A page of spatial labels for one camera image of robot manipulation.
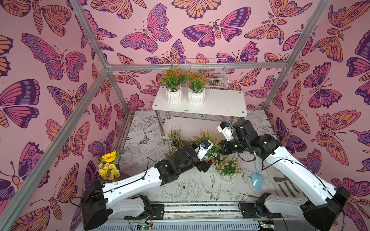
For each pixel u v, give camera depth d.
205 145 0.58
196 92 0.72
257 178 0.83
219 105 0.76
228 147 0.61
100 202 0.40
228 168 0.78
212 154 0.63
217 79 0.94
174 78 0.68
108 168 0.65
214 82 0.94
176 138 0.85
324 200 0.38
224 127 0.64
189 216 0.73
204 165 0.61
